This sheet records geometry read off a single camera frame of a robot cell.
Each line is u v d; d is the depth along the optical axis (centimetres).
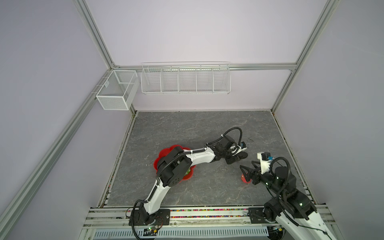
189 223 73
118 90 100
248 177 65
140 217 68
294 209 51
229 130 73
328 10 71
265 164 63
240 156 85
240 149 79
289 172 50
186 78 98
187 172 85
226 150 77
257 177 63
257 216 71
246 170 66
